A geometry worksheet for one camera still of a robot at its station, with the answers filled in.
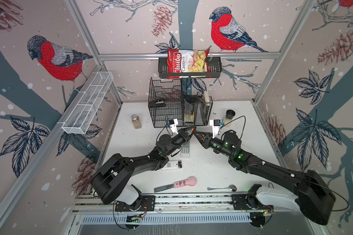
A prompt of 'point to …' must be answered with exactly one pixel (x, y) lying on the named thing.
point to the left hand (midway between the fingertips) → (197, 129)
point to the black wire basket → (166, 102)
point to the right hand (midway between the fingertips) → (193, 136)
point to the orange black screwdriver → (192, 129)
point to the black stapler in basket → (158, 103)
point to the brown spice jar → (136, 121)
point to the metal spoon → (233, 188)
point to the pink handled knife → (191, 180)
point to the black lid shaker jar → (229, 115)
